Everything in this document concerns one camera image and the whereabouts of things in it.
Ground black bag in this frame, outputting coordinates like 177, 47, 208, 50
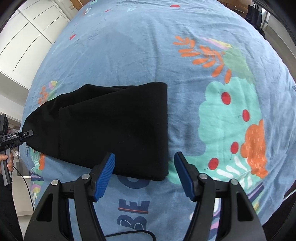
245, 3, 265, 39

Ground white wardrobe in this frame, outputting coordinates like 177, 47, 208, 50
1, 1, 69, 89

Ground black pants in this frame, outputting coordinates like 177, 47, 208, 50
22, 82, 168, 181

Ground blue patterned bed sheet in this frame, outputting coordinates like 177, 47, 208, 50
23, 1, 295, 240

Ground black cable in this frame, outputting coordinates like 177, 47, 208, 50
12, 165, 157, 241

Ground person's left hand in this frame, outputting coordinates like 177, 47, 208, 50
0, 153, 14, 172

